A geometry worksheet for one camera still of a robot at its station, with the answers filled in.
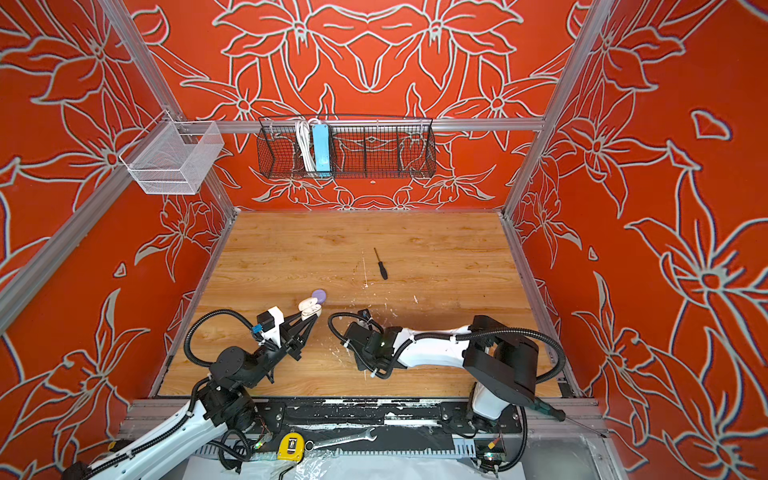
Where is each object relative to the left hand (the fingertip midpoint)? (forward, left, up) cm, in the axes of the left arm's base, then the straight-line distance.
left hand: (310, 313), depth 70 cm
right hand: (-3, -11, -20) cm, 23 cm away
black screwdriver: (+28, -15, -19) cm, 38 cm away
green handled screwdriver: (-15, -62, -18) cm, 66 cm away
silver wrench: (-24, -1, -20) cm, 31 cm away
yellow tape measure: (-25, +2, -17) cm, 31 cm away
